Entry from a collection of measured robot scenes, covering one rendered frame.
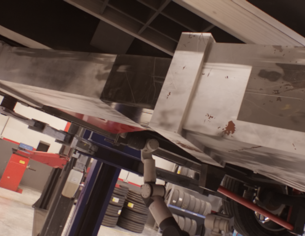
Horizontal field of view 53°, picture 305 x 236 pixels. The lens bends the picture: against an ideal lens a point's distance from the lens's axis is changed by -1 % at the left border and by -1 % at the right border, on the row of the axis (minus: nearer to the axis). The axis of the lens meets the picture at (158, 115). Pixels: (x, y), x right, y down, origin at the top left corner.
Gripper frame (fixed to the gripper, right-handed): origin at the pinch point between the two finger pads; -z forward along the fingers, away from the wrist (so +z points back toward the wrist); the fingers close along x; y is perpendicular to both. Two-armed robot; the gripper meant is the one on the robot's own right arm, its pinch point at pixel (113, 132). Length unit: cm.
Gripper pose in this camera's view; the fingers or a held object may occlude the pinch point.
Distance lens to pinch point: 172.8
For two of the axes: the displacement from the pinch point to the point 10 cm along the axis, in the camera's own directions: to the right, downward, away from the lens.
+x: -3.3, 9.2, -2.1
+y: -3.6, 0.9, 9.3
